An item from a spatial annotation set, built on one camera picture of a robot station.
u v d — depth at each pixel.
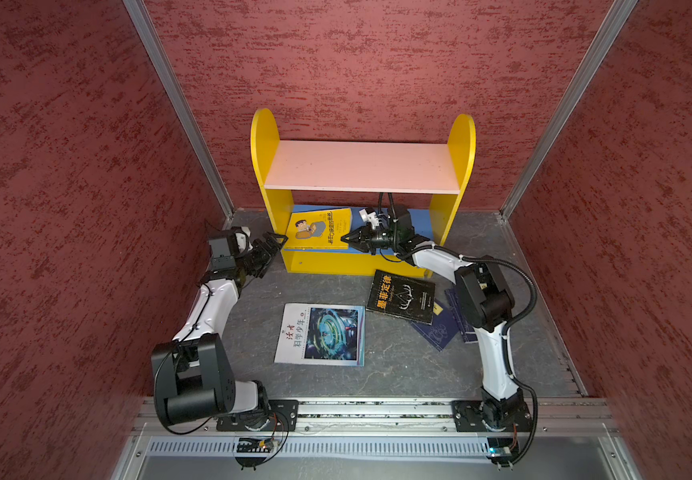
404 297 0.94
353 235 0.89
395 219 0.77
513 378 0.62
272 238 0.78
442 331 0.89
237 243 0.76
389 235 0.83
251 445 0.73
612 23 0.73
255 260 0.75
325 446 0.71
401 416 0.76
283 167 0.76
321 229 0.92
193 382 0.42
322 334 0.88
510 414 0.64
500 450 0.71
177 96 0.86
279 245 0.76
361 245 0.85
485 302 0.57
